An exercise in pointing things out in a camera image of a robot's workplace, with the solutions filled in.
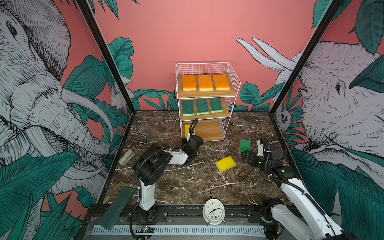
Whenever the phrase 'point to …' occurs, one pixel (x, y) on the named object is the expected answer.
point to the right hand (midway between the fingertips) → (246, 152)
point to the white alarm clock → (213, 211)
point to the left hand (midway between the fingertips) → (192, 135)
